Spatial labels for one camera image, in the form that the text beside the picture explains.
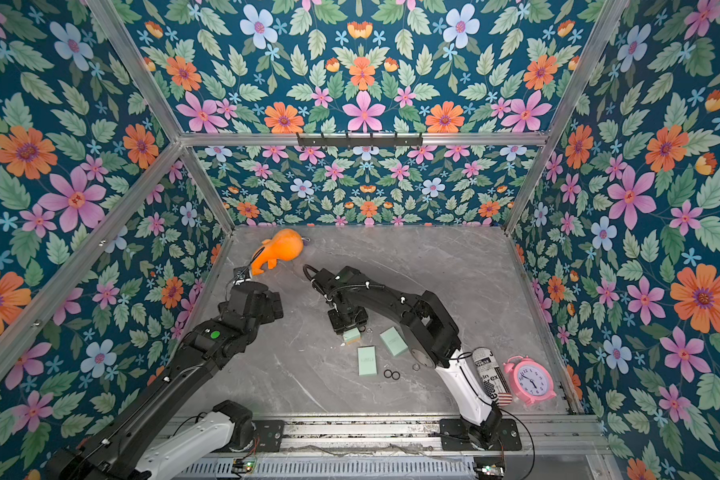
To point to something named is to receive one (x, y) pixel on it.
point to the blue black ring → (397, 373)
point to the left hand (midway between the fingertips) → (264, 299)
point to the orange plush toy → (285, 245)
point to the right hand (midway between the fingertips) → (352, 322)
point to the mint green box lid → (367, 360)
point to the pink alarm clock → (530, 380)
